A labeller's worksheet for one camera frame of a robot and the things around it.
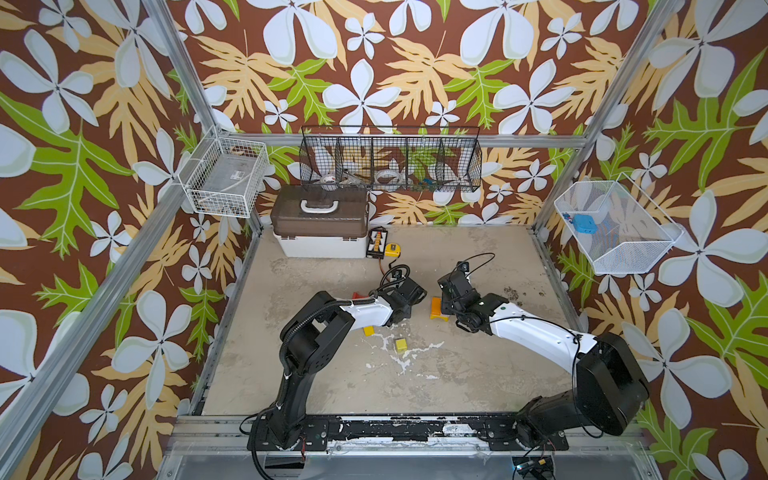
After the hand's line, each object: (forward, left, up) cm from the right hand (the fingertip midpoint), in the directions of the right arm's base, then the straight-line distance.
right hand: (449, 296), depth 89 cm
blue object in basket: (+15, -39, +16) cm, 45 cm away
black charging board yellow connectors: (+31, +22, -8) cm, 39 cm away
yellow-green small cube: (-12, +15, -8) cm, 21 cm away
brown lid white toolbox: (+22, +40, +11) cm, 47 cm away
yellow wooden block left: (-7, +24, -8) cm, 27 cm away
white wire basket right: (+12, -46, +17) cm, 50 cm away
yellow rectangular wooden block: (-3, +4, -8) cm, 10 cm away
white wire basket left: (+27, +66, +25) cm, 76 cm away
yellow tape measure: (+25, +16, -8) cm, 31 cm away
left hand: (+4, +15, -9) cm, 18 cm away
